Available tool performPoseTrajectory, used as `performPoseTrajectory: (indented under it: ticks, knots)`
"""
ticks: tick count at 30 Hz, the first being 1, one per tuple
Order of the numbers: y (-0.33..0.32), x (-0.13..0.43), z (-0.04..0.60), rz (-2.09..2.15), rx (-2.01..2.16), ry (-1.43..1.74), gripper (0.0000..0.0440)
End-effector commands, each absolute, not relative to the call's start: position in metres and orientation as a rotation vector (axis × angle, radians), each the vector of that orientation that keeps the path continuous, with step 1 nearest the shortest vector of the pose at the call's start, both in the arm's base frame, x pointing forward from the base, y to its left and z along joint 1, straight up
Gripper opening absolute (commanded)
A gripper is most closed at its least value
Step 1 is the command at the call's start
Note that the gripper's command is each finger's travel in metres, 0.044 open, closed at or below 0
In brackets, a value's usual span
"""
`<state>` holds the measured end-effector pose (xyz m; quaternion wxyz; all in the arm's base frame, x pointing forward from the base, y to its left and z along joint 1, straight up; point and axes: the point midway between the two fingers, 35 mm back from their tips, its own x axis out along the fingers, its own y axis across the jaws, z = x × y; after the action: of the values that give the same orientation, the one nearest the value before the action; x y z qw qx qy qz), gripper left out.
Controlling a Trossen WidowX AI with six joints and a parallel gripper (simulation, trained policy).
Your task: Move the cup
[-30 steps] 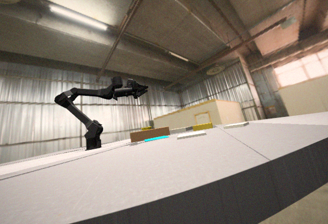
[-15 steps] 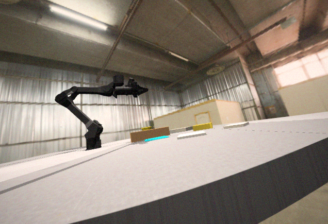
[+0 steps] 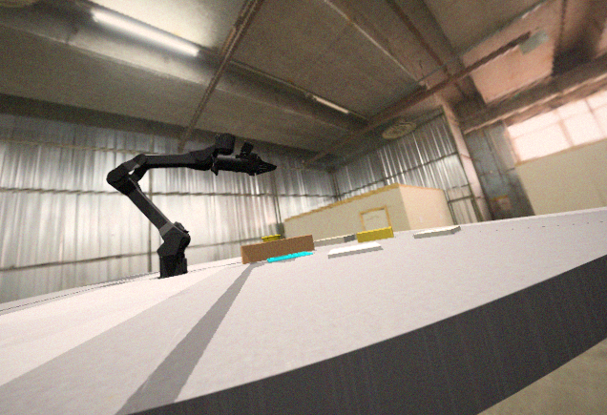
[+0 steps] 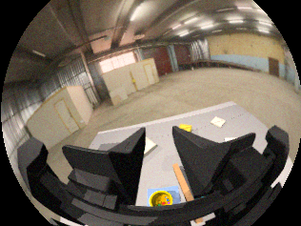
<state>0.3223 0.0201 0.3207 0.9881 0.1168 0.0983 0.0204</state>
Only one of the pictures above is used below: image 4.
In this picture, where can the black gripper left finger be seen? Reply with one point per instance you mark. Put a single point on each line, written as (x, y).
(121, 163)

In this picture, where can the olive-yellow cup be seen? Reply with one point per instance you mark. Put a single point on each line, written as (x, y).
(160, 196)

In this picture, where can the cream flat rectangular block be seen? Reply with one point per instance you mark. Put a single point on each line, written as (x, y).
(150, 147)

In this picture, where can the tan wooden plank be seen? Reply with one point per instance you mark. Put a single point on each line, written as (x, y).
(184, 187)

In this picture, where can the yellow rectangular block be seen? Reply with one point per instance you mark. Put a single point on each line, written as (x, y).
(186, 127)

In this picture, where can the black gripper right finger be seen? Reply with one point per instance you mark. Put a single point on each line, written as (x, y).
(203, 159)

